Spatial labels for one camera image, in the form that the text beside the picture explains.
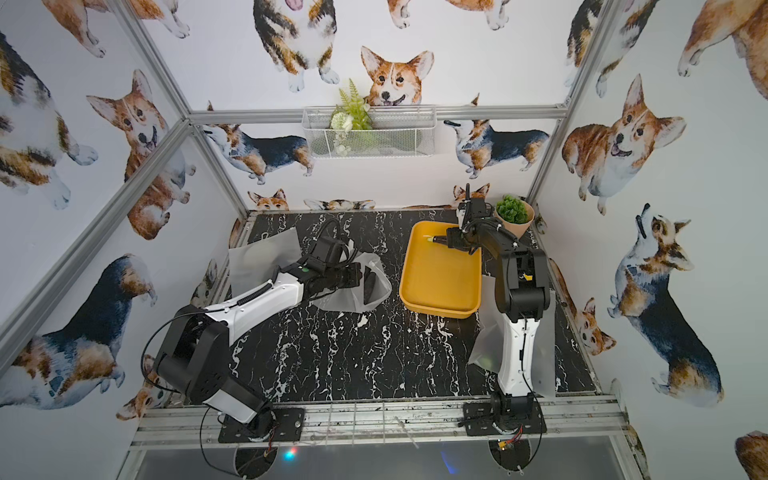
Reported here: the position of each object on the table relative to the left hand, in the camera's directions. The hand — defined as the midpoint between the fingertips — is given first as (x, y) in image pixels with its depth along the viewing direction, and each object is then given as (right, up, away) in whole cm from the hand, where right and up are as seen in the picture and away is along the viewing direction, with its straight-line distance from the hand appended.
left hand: (368, 269), depth 88 cm
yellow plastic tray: (+22, -5, +15) cm, 27 cm away
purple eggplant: (+23, +9, +21) cm, 33 cm away
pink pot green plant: (+49, +18, +15) cm, 55 cm away
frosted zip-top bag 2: (+1, -6, +7) cm, 9 cm away
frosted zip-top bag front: (+33, -21, -8) cm, 40 cm away
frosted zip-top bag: (-42, 0, +15) cm, 45 cm away
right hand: (+28, +11, +15) cm, 34 cm away
